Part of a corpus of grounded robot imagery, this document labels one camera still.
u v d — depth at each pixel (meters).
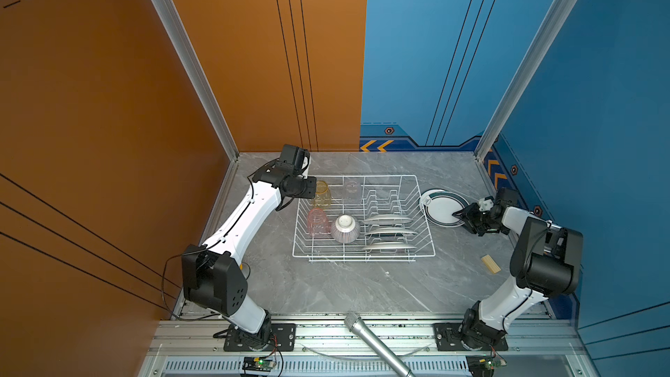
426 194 1.04
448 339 0.72
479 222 0.82
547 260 0.49
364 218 0.97
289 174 0.63
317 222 0.92
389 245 0.78
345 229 0.89
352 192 0.94
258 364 0.71
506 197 0.77
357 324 0.73
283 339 0.73
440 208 1.00
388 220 0.89
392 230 0.89
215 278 0.42
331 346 0.73
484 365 0.71
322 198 0.95
